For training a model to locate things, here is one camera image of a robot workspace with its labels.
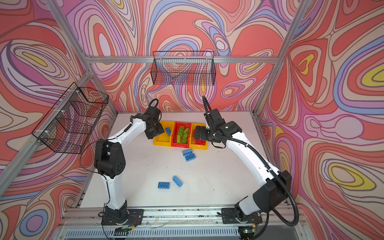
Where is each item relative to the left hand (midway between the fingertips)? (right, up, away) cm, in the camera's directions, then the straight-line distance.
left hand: (161, 131), depth 96 cm
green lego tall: (+12, 0, +9) cm, 15 cm away
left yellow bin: (0, -6, +3) cm, 6 cm away
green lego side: (+11, -5, +5) cm, 13 cm away
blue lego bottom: (+12, -28, -12) cm, 33 cm away
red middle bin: (+8, -8, +1) cm, 11 cm away
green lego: (+14, -6, +5) cm, 17 cm away
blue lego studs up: (+17, -14, 0) cm, 22 cm away
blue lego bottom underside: (+4, -30, -14) cm, 33 cm away
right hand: (+26, -3, -18) cm, 32 cm away
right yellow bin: (+20, -9, 0) cm, 22 cm away
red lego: (+25, -7, 0) cm, 26 cm away
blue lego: (+3, -1, +9) cm, 9 cm away
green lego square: (+15, -1, +8) cm, 17 cm away
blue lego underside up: (+19, -16, -3) cm, 25 cm away
